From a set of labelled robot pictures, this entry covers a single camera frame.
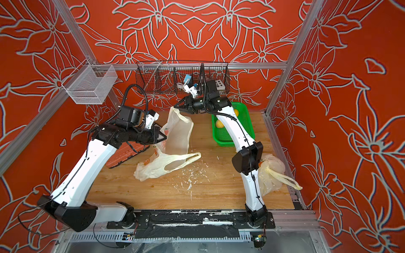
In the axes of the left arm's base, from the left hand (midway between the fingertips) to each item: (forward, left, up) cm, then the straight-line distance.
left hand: (168, 136), depth 70 cm
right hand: (+12, -2, +7) cm, 14 cm away
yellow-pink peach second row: (+30, -26, -23) cm, 46 cm away
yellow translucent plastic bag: (-9, -50, -16) cm, 53 cm away
